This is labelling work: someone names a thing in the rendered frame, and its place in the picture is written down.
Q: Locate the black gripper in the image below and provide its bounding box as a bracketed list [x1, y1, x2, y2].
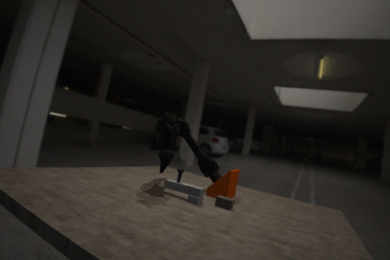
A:
[158, 138, 176, 173]

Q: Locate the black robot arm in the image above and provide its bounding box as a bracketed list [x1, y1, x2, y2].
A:
[150, 114, 222, 183]

